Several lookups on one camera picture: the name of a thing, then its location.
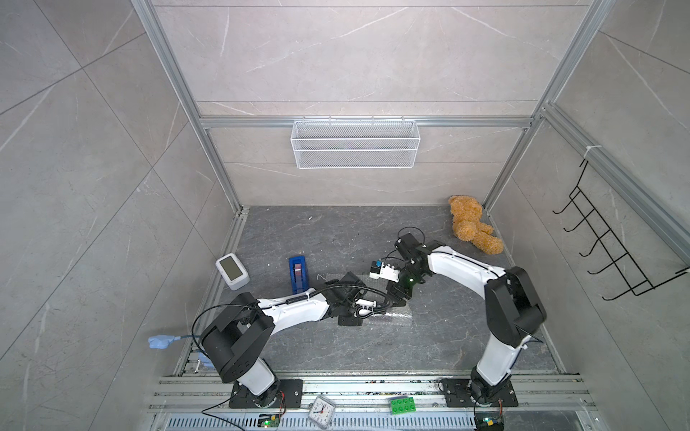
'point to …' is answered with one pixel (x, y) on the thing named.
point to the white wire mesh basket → (356, 144)
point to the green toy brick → (402, 406)
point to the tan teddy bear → (465, 212)
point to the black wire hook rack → (631, 270)
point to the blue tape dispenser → (299, 274)
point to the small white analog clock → (321, 411)
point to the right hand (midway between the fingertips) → (392, 293)
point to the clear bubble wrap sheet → (399, 316)
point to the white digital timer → (233, 272)
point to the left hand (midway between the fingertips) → (363, 304)
